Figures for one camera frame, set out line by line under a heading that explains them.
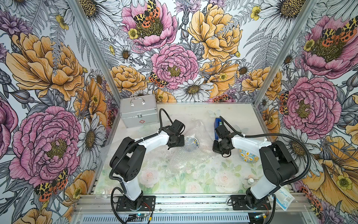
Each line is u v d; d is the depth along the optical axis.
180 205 0.76
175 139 0.72
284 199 0.76
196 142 0.94
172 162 0.89
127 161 0.48
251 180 0.78
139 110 0.95
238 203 0.74
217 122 1.01
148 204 0.74
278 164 0.47
